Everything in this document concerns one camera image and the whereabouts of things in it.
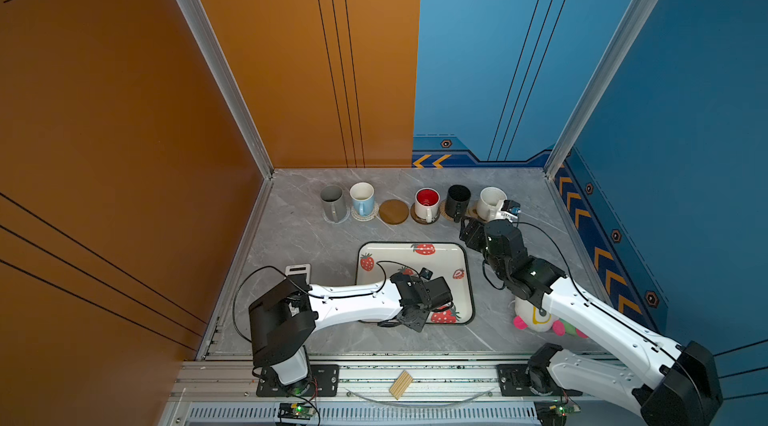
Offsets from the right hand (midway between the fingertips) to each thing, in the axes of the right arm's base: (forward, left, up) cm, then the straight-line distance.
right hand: (467, 223), depth 79 cm
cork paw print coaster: (+19, -8, -19) cm, 28 cm away
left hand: (-18, +14, -17) cm, 29 cm away
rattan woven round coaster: (+19, +2, -19) cm, 27 cm away
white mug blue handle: (+17, +30, -10) cm, 36 cm away
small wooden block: (-34, +18, -20) cm, 43 cm away
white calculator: (-3, +50, -18) cm, 53 cm away
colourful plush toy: (-19, -15, -14) cm, 28 cm away
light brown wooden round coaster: (+19, +20, -19) cm, 34 cm away
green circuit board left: (-39, +44, -22) cm, 62 cm away
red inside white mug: (+20, +9, -16) cm, 27 cm away
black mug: (+18, -1, -11) cm, 21 cm away
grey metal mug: (+14, +39, -10) cm, 43 cm away
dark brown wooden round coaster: (+15, +10, -18) cm, 25 cm away
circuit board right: (-39, -18, -22) cm, 48 cm away
